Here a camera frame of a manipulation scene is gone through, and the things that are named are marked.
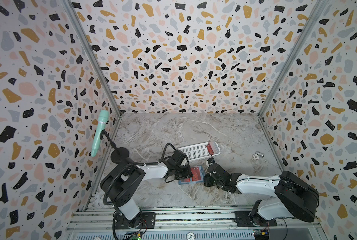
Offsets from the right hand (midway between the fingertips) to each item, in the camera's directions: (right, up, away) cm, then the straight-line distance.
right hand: (202, 176), depth 87 cm
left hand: (-3, +2, -1) cm, 4 cm away
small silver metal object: (+38, +11, +13) cm, 41 cm away
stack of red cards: (+7, +15, +10) cm, 20 cm away
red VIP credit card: (-4, +2, +3) cm, 5 cm away
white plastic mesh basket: (0, +13, +13) cm, 19 cm away
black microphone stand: (-52, +11, +8) cm, 54 cm away
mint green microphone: (-50, +34, -13) cm, 62 cm away
